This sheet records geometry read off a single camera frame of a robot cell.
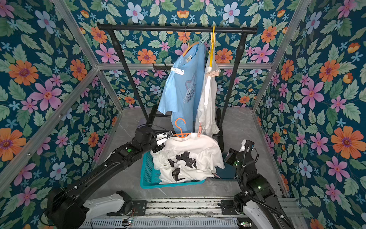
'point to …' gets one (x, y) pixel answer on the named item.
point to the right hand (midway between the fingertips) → (231, 148)
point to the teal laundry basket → (150, 178)
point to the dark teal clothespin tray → (228, 172)
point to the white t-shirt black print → (207, 124)
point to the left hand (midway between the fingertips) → (165, 135)
